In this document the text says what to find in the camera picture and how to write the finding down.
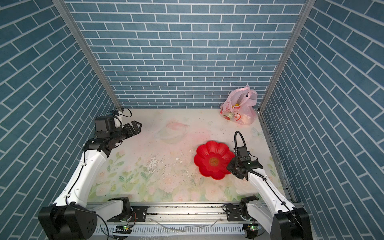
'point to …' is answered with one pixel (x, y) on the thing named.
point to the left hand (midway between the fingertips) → (135, 125)
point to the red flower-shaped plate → (212, 159)
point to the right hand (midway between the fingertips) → (228, 165)
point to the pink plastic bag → (239, 106)
